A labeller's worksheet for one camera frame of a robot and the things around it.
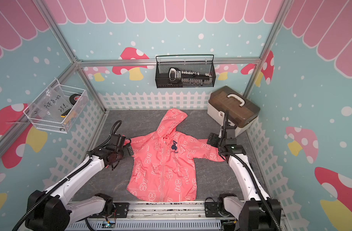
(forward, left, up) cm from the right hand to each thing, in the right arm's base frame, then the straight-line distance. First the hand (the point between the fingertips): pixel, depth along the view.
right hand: (214, 137), depth 84 cm
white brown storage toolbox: (+20, -21, +2) cm, 29 cm away
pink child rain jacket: (-8, +30, -16) cm, 35 cm away
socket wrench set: (+31, +13, +20) cm, 39 cm away
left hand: (-7, +53, -6) cm, 54 cm away
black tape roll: (+16, +79, +19) cm, 83 cm away
